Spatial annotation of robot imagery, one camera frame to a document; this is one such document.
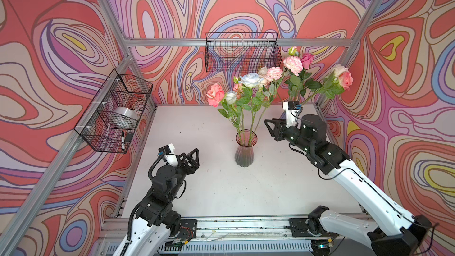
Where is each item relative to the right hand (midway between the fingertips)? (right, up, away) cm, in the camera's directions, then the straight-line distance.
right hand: (269, 125), depth 70 cm
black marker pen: (-60, -6, +2) cm, 61 cm away
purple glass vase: (+17, +15, +19) cm, 29 cm away
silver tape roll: (-58, +3, 0) cm, 58 cm away
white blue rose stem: (-13, +5, +3) cm, 15 cm away
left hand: (-30, -11, +2) cm, 32 cm away
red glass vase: (-8, -17, +26) cm, 32 cm away
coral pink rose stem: (+31, +16, +10) cm, 37 cm away
